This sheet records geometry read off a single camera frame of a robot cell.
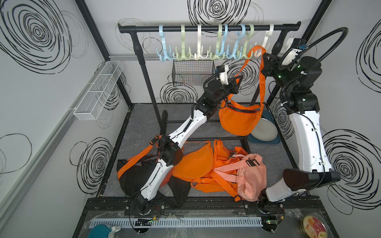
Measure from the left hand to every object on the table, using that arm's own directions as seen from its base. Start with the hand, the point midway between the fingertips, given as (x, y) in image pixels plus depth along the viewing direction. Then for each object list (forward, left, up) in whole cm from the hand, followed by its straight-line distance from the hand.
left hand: (244, 77), depth 70 cm
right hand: (-4, -4, +14) cm, 15 cm away
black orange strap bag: (-31, +57, -45) cm, 79 cm away
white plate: (-1, -27, -43) cm, 50 cm away
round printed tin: (-54, -31, -41) cm, 75 cm away
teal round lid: (-58, +62, -39) cm, 93 cm away
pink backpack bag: (-32, -9, -41) cm, 53 cm away
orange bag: (-24, +20, -42) cm, 53 cm away
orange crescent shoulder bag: (-4, -2, -25) cm, 25 cm away
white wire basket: (-12, +75, -13) cm, 77 cm away
